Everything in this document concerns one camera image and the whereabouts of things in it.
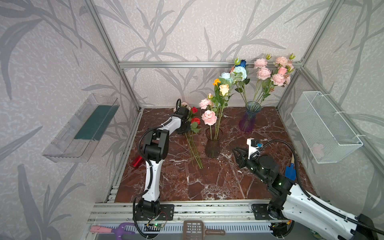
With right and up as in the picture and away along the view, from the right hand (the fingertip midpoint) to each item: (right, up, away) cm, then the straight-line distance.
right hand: (234, 144), depth 75 cm
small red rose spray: (-24, +1, +27) cm, 37 cm away
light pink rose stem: (-12, +5, +7) cm, 15 cm away
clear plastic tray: (-70, +3, -11) cm, 71 cm away
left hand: (-27, +9, +32) cm, 42 cm away
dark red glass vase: (-10, +4, +10) cm, 14 cm away
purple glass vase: (+15, +11, +27) cm, 32 cm away
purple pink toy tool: (-55, -40, -6) cm, 68 cm away
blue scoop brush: (+36, -19, +14) cm, 43 cm away
